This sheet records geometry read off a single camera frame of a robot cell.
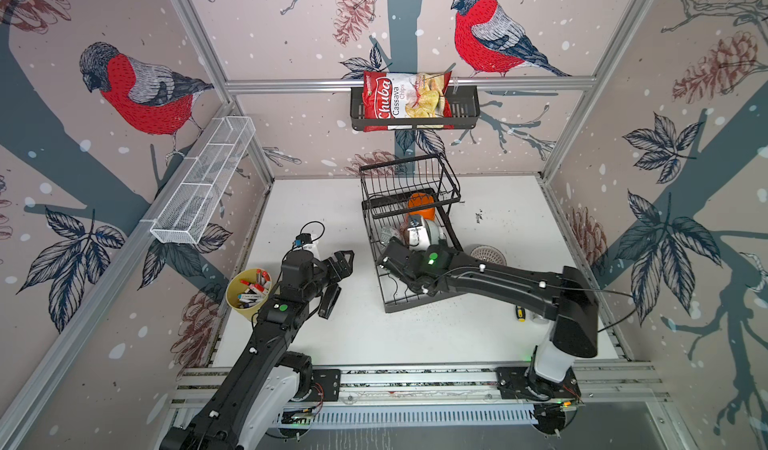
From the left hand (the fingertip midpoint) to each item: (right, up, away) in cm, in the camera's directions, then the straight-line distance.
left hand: (342, 257), depth 79 cm
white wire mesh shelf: (-37, +12, -8) cm, 40 cm away
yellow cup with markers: (-27, -10, +2) cm, 29 cm away
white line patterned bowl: (+45, -2, +16) cm, 48 cm away
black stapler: (-5, -14, +6) cm, 16 cm away
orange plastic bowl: (+23, +16, +21) cm, 35 cm away
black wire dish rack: (+19, +16, +28) cm, 37 cm away
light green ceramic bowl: (+27, +6, +15) cm, 31 cm away
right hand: (+21, +1, +1) cm, 21 cm away
